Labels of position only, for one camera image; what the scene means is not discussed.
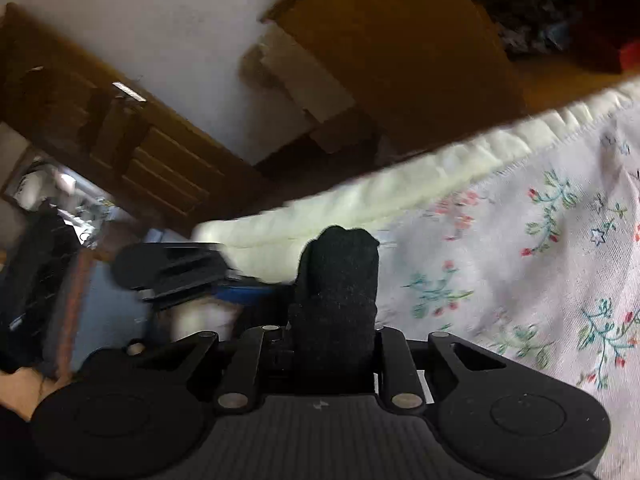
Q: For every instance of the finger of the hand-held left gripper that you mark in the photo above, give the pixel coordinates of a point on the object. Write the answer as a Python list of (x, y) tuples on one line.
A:
[(200, 270)]

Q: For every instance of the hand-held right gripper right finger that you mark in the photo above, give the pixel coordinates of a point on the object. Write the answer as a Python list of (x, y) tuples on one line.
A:
[(395, 360)]

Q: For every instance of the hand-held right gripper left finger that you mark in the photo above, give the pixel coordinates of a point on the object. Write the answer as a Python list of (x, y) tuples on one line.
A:
[(250, 355)]

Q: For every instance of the black pants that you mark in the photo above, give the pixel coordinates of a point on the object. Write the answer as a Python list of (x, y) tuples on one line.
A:
[(335, 300)]

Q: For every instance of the wooden door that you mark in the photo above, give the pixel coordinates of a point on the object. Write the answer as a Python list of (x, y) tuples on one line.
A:
[(160, 155)]

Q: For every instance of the white floral bed sheet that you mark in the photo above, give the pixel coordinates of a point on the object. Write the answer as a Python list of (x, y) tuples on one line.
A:
[(500, 260)]

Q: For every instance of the cartoon print quilt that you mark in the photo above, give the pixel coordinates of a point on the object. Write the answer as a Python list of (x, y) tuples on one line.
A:
[(400, 180)]

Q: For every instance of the white cardboard box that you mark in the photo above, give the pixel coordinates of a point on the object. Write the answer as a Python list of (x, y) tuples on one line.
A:
[(300, 75)]

